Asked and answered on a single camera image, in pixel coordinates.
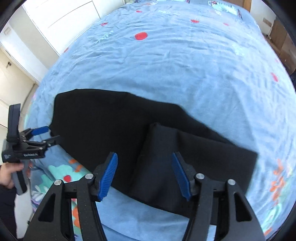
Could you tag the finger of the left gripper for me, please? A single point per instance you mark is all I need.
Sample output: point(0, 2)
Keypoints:
point(52, 141)
point(39, 131)

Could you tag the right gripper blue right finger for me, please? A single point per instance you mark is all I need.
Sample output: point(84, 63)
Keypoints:
point(185, 175)

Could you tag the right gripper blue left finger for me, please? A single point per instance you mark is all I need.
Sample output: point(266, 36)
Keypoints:
point(104, 174)

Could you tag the black pants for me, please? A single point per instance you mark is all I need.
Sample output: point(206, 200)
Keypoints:
point(144, 134)

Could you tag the person's dark sleeve left forearm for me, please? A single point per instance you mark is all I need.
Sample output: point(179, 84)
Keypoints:
point(7, 208)

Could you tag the person's left hand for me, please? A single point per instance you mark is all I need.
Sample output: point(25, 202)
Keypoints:
point(7, 170)

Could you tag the white wardrobe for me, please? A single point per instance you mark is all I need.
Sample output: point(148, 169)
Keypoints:
point(61, 22)

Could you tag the blue patterned bed sheet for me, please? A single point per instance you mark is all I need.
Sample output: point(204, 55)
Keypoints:
point(215, 65)

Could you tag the brown wooden cabinet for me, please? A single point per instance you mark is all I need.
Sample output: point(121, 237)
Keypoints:
point(285, 47)

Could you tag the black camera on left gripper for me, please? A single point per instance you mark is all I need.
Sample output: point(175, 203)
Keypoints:
point(13, 135)

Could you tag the grey gripper handle left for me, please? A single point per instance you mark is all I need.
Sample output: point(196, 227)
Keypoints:
point(20, 178)

